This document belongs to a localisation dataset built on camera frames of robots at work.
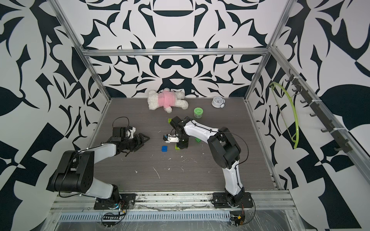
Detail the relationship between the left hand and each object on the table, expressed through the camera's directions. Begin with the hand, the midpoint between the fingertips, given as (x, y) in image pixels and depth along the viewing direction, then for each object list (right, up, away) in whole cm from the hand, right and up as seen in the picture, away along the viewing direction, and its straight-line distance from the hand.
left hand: (145, 138), depth 93 cm
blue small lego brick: (+12, -6, -1) cm, 14 cm away
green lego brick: (+31, +5, -31) cm, 44 cm away
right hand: (+23, -2, +1) cm, 23 cm away
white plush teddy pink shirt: (+12, +26, +16) cm, 33 cm away
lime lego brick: (+20, -6, -2) cm, 21 cm away
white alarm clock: (+51, +25, +22) cm, 61 cm away
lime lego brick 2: (+14, +11, +12) cm, 21 cm away
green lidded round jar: (+34, +16, +13) cm, 40 cm away
